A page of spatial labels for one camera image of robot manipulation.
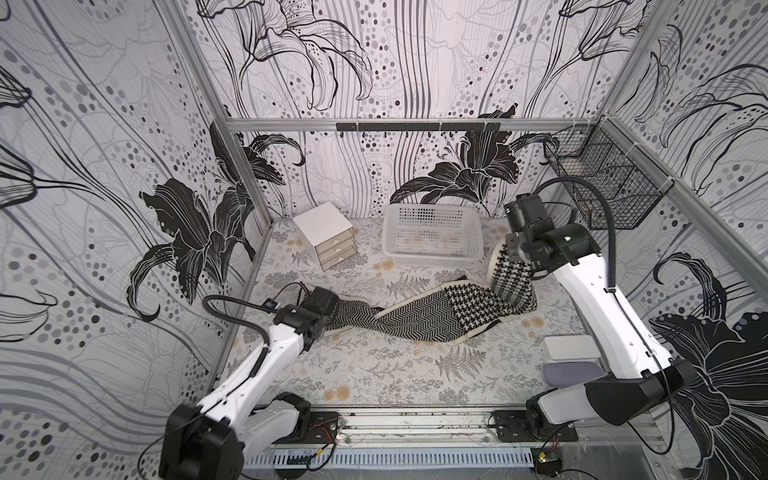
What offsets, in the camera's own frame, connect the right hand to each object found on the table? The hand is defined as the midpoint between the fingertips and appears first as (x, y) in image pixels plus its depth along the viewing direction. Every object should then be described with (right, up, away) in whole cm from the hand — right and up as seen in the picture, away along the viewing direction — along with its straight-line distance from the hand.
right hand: (530, 240), depth 73 cm
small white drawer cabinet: (-55, +1, +24) cm, 60 cm away
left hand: (-58, -25, +8) cm, 64 cm away
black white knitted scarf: (-16, -22, +20) cm, 34 cm away
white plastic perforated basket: (-19, +3, +41) cm, 45 cm away
